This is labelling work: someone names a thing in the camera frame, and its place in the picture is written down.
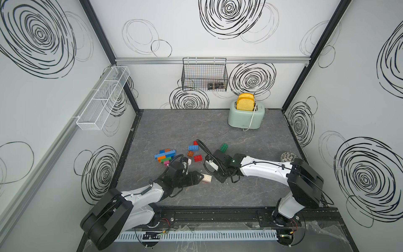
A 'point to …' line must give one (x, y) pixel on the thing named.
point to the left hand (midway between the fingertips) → (200, 178)
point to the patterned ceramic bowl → (287, 156)
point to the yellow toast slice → (245, 102)
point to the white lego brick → (207, 178)
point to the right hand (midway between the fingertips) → (217, 173)
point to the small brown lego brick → (167, 150)
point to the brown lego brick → (190, 153)
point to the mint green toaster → (242, 118)
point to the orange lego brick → (161, 157)
